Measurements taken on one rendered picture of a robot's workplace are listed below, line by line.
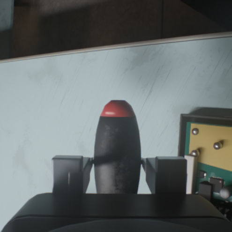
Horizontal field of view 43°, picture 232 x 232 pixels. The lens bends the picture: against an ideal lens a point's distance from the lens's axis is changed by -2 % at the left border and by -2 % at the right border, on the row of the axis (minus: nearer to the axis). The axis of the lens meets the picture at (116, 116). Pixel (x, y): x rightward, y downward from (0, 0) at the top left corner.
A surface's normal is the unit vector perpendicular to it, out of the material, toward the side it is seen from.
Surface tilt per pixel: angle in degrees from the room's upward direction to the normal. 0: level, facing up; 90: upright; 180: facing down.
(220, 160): 0
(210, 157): 0
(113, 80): 0
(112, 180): 27
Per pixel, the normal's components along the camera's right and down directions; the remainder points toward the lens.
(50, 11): -0.64, 0.01
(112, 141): -0.22, -0.10
